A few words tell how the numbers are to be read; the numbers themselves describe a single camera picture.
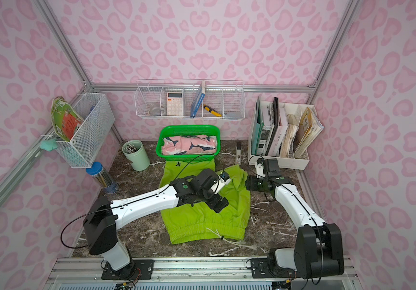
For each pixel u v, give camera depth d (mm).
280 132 865
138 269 723
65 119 747
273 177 625
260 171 784
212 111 979
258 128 861
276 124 859
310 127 903
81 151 720
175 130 1177
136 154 954
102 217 494
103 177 863
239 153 1078
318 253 410
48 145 626
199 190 608
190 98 1001
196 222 839
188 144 1003
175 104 951
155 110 947
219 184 630
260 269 720
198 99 874
